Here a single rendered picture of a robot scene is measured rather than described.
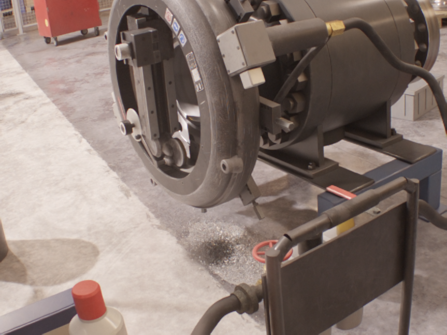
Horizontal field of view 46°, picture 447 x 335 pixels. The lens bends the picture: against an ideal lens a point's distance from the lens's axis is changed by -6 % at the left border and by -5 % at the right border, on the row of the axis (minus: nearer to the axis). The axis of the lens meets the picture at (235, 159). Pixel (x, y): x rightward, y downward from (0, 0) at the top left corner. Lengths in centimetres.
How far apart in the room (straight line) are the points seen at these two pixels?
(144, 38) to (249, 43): 38
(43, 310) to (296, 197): 161
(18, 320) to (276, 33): 90
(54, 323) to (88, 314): 19
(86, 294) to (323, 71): 121
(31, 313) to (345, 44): 127
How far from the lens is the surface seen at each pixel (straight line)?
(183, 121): 184
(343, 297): 111
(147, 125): 173
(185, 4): 143
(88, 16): 708
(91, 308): 62
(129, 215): 229
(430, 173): 204
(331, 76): 170
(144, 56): 157
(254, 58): 129
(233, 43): 130
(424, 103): 316
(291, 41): 138
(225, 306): 97
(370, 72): 183
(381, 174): 185
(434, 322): 162
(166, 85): 171
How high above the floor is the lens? 103
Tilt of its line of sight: 23 degrees down
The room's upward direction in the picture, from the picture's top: 6 degrees counter-clockwise
